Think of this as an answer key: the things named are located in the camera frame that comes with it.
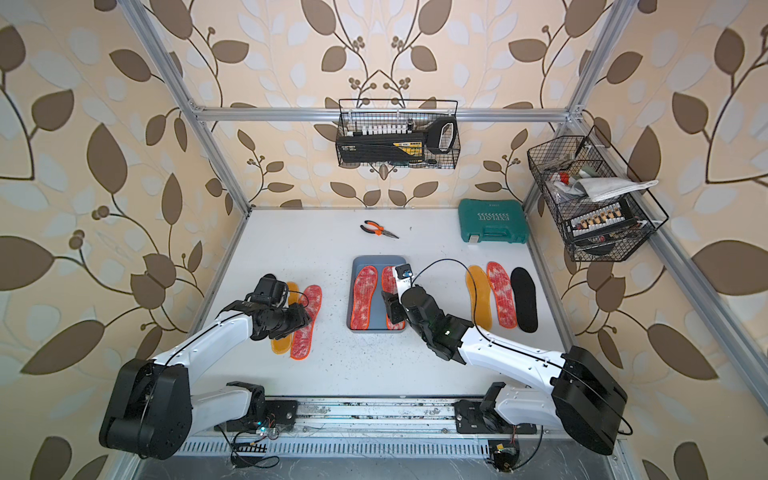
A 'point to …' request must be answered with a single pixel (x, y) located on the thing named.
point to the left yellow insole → (284, 345)
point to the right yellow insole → (483, 304)
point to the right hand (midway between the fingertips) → (391, 289)
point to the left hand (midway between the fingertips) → (304, 319)
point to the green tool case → (494, 221)
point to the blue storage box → (377, 315)
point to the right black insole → (525, 297)
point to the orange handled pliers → (378, 231)
